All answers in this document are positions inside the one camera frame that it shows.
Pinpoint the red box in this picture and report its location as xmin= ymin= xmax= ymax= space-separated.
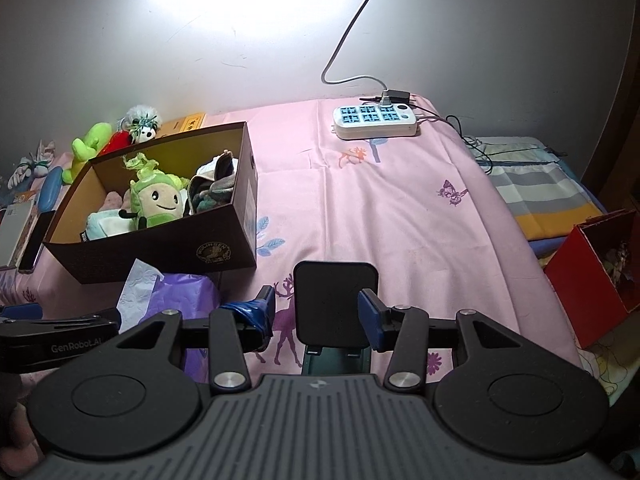
xmin=544 ymin=209 xmax=639 ymax=349

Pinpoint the yellow chinese book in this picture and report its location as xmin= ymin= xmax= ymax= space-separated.
xmin=157 ymin=112 xmax=206 ymax=138

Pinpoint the white power cable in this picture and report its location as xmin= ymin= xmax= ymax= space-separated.
xmin=320 ymin=0 xmax=398 ymax=97

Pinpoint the black smartphone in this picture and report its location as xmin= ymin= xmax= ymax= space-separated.
xmin=17 ymin=210 xmax=55 ymax=274

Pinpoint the red plush toy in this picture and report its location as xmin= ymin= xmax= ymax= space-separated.
xmin=99 ymin=130 xmax=131 ymax=156

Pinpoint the lime green plush toy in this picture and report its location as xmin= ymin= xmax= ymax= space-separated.
xmin=62 ymin=122 xmax=113 ymax=185

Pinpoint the striped blanket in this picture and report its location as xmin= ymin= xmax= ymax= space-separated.
xmin=465 ymin=136 xmax=605 ymax=258

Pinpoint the black charger plug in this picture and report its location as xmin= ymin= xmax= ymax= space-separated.
xmin=360 ymin=90 xmax=411 ymax=105

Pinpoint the pink plush toy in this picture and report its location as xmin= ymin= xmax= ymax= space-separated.
xmin=100 ymin=190 xmax=131 ymax=212

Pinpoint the multicolour knotted sock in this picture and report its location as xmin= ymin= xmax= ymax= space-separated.
xmin=188 ymin=150 xmax=238 ymax=214

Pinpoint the brown cardboard box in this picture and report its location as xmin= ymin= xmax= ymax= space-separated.
xmin=44 ymin=122 xmax=258 ymax=284

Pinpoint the panda plush with fluff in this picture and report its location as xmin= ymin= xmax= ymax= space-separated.
xmin=118 ymin=105 xmax=162 ymax=144

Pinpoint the white blue power strip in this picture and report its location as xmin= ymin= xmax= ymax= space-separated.
xmin=333 ymin=103 xmax=418 ymax=140

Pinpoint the lime green mesh cloth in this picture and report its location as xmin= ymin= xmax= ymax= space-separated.
xmin=122 ymin=153 xmax=158 ymax=180

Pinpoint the black phone on stand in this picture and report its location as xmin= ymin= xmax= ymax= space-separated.
xmin=293 ymin=261 xmax=378 ymax=376

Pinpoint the blue glasses case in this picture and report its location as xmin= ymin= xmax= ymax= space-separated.
xmin=37 ymin=166 xmax=63 ymax=214

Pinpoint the white knotted glove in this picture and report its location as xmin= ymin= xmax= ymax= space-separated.
xmin=8 ymin=141 xmax=55 ymax=190

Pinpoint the pink printed bedsheet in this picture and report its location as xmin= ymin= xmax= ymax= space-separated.
xmin=1 ymin=100 xmax=578 ymax=378

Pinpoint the green plush vegetable toy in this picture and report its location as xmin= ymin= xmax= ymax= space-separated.
xmin=119 ymin=171 xmax=186 ymax=230

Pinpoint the purple tissue pack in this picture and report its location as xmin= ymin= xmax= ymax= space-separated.
xmin=115 ymin=258 xmax=222 ymax=385

